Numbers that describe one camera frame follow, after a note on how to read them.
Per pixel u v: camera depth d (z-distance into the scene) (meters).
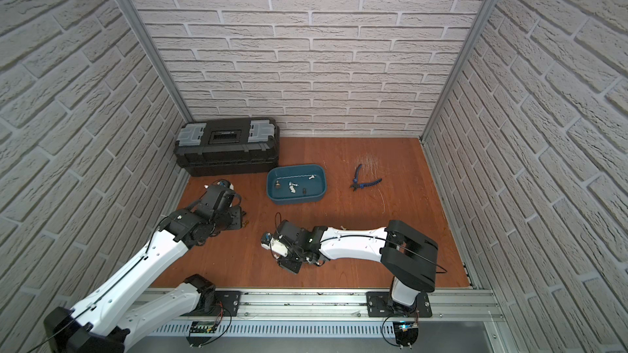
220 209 0.58
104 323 0.39
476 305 0.76
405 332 0.70
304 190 1.00
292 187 1.00
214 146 0.94
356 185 1.03
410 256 0.44
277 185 1.00
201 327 0.73
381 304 0.74
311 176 1.03
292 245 0.62
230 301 0.73
